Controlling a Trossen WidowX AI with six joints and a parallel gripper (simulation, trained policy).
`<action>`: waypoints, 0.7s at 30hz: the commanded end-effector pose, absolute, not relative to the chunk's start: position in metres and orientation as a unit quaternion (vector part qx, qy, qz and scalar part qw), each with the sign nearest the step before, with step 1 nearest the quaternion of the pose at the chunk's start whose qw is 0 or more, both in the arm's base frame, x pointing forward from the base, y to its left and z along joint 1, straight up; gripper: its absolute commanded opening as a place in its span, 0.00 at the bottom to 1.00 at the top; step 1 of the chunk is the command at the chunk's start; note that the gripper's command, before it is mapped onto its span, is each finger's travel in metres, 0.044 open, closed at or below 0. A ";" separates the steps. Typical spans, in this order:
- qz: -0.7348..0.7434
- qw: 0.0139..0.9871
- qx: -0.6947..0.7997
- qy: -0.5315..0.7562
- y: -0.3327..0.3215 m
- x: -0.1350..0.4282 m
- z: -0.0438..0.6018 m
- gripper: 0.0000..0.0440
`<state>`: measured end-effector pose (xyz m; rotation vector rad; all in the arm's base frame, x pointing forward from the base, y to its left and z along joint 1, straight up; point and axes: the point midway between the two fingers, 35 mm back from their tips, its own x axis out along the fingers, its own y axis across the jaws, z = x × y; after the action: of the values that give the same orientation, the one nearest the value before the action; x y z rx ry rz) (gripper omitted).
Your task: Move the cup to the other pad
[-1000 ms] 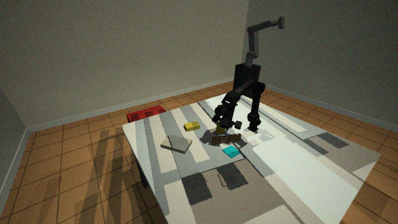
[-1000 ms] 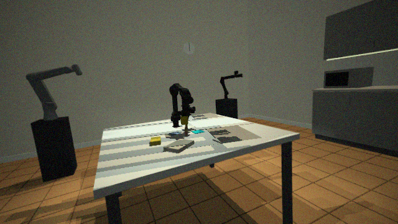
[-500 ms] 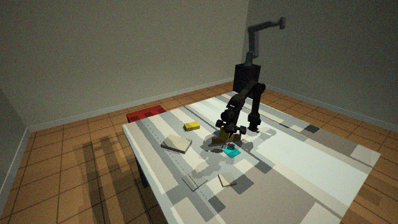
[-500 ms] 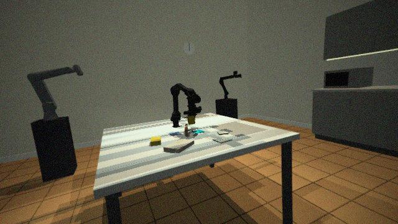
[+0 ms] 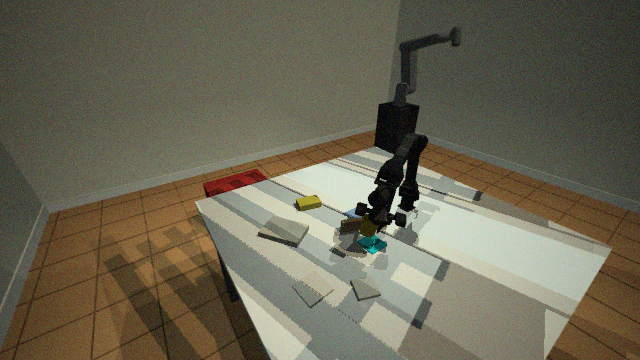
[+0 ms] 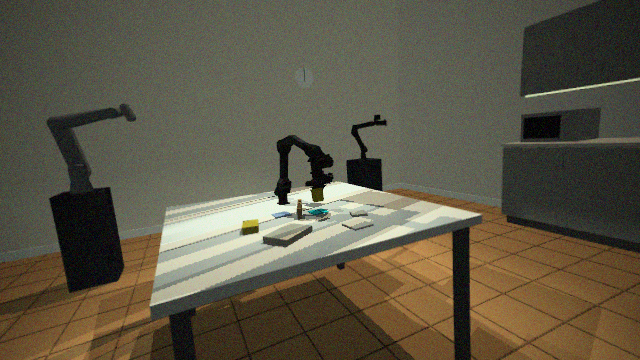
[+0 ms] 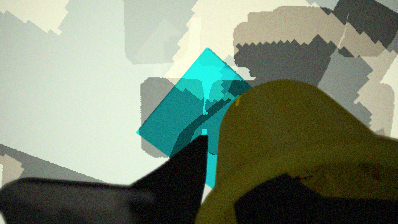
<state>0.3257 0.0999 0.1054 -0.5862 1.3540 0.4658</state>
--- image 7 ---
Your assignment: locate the yellow cup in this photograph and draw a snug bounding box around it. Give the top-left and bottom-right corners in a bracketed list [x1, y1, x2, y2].
[195, 79, 398, 224]

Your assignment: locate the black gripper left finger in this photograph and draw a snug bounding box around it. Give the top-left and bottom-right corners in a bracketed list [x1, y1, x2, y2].
[0, 135, 208, 224]

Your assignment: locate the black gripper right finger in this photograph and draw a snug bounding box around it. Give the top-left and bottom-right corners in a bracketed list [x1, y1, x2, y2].
[234, 173, 398, 224]

